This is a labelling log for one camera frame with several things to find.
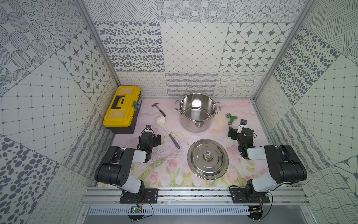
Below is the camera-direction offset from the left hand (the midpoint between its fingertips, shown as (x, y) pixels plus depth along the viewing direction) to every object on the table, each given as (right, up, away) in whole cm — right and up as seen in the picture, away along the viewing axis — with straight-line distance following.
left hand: (151, 133), depth 95 cm
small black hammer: (-1, +22, +22) cm, 31 cm away
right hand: (+60, +3, 0) cm, 60 cm away
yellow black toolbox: (-18, +12, -7) cm, 23 cm away
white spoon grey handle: (+5, +8, +9) cm, 13 cm away
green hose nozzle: (+61, +10, +12) cm, 63 cm away
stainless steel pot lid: (+38, -15, -9) cm, 42 cm away
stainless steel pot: (+33, +15, +15) cm, 40 cm away
